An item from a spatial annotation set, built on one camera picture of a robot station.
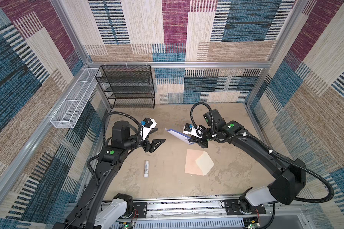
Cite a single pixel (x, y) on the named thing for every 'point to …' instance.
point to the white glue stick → (146, 167)
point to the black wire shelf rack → (127, 86)
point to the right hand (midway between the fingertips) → (192, 140)
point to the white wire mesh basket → (67, 115)
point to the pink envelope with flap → (198, 162)
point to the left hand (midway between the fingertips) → (159, 132)
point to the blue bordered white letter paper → (184, 138)
